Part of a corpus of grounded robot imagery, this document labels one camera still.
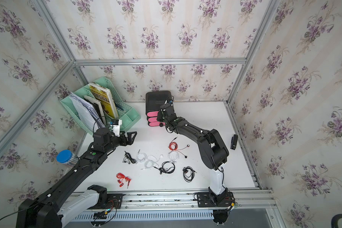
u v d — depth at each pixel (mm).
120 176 819
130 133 719
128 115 1012
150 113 925
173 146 946
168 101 829
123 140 704
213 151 506
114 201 729
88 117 860
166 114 718
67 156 692
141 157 897
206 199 735
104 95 921
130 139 721
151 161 874
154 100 980
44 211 378
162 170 832
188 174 825
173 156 902
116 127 706
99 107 916
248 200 755
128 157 885
